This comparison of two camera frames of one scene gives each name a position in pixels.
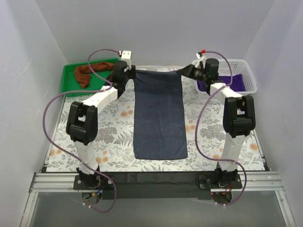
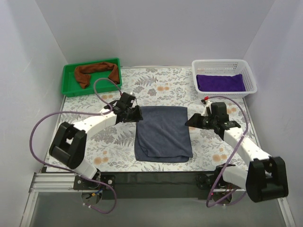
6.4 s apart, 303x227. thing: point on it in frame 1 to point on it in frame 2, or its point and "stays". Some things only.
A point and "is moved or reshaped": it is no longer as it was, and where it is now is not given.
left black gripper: (132, 71) to (129, 114)
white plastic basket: (243, 66) stays
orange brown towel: (84, 80) stays
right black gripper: (193, 72) to (200, 121)
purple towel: (237, 84) stays
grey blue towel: (159, 119) is moved or reshaped
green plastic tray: (70, 82) stays
